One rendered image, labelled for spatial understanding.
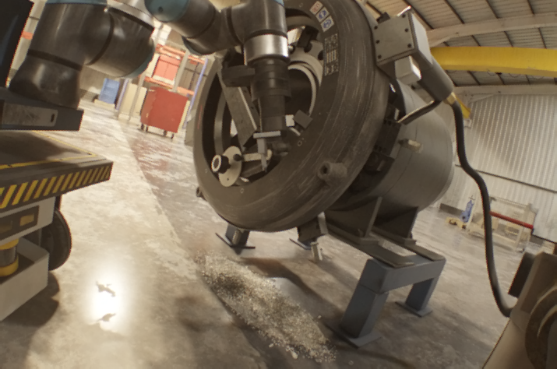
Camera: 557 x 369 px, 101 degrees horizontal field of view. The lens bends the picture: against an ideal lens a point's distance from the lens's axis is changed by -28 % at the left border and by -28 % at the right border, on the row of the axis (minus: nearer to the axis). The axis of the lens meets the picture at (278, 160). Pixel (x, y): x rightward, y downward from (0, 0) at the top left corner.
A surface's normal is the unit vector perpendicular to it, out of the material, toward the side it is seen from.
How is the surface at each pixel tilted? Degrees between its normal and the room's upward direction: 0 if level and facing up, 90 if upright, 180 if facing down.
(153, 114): 90
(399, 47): 90
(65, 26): 90
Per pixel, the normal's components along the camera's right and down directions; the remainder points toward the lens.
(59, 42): 0.65, 0.24
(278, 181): -0.73, -0.21
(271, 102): -0.03, 0.11
